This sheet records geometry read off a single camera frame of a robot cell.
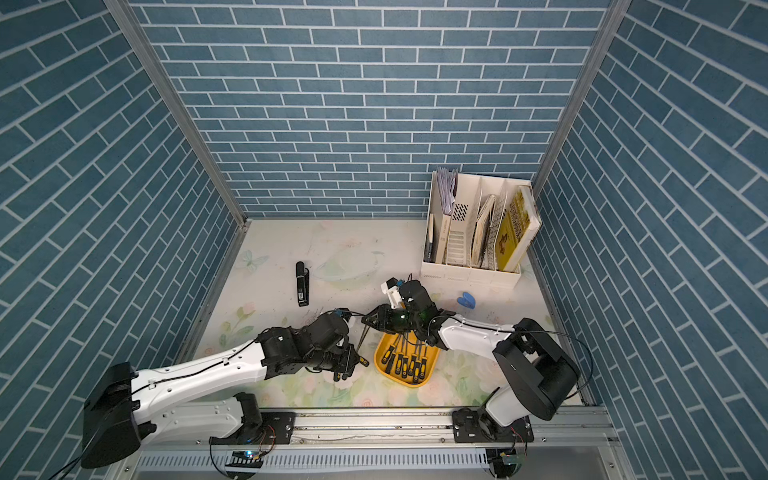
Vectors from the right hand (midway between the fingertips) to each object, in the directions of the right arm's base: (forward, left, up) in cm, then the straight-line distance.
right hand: (366, 323), depth 81 cm
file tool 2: (-6, -14, -11) cm, 18 cm away
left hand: (-11, -1, -1) cm, 11 cm away
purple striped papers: (+39, -21, +19) cm, 48 cm away
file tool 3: (-6, -16, -11) cm, 21 cm away
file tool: (-6, -10, -10) cm, 15 cm away
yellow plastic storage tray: (-1, -6, -9) cm, 11 cm away
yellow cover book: (+31, -43, +10) cm, 54 cm away
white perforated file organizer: (+32, -31, +6) cm, 45 cm away
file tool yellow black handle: (-3, -6, -10) cm, 13 cm away
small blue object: (+15, -30, -9) cm, 34 cm away
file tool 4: (-6, -11, -11) cm, 17 cm away
